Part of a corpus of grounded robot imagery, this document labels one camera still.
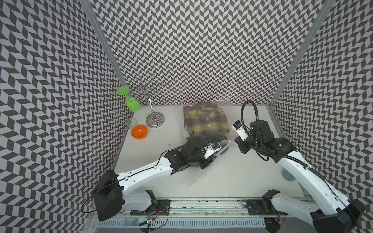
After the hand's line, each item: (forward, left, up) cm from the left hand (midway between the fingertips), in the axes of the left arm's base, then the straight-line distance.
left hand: (212, 157), depth 74 cm
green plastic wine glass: (+34, +49, +6) cm, 60 cm away
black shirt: (+21, -3, -13) cm, 25 cm away
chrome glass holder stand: (+37, +40, -14) cm, 56 cm away
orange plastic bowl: (+23, +47, -11) cm, 53 cm away
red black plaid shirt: (+52, +5, -16) cm, 55 cm away
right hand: (+7, -14, +4) cm, 16 cm away
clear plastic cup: (+32, +55, -13) cm, 65 cm away
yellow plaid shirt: (+32, +1, -9) cm, 34 cm away
